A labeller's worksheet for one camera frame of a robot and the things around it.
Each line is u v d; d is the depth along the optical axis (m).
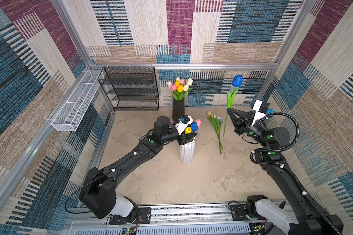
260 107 0.51
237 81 0.52
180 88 0.89
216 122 1.08
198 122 0.71
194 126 0.69
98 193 0.41
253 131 0.56
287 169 0.49
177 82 0.91
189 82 0.90
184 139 0.66
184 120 0.63
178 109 1.05
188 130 0.69
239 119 0.57
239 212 0.74
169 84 0.89
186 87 0.89
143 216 0.73
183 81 0.94
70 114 0.72
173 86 0.88
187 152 0.78
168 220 0.73
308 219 0.39
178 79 0.92
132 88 1.11
